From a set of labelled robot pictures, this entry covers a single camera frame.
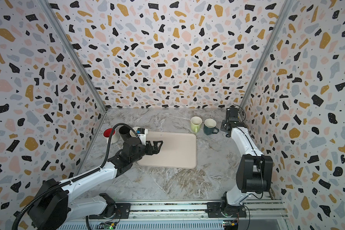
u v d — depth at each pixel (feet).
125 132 3.08
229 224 2.35
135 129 2.38
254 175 1.50
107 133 3.20
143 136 2.40
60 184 1.42
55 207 1.28
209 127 3.20
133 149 2.06
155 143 2.41
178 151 3.16
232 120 2.25
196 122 3.50
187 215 2.40
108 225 2.30
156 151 2.40
